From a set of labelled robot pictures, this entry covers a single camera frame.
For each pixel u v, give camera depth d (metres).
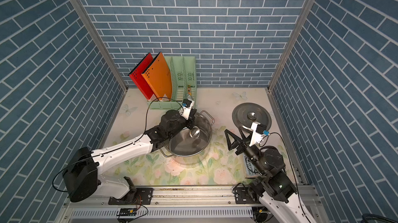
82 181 0.40
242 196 0.74
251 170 0.78
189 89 1.19
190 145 0.99
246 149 0.58
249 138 0.65
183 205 0.73
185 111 0.66
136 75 0.89
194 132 0.88
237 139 0.55
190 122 0.69
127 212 0.72
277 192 0.48
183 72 1.12
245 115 1.04
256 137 0.56
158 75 0.98
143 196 0.74
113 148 0.48
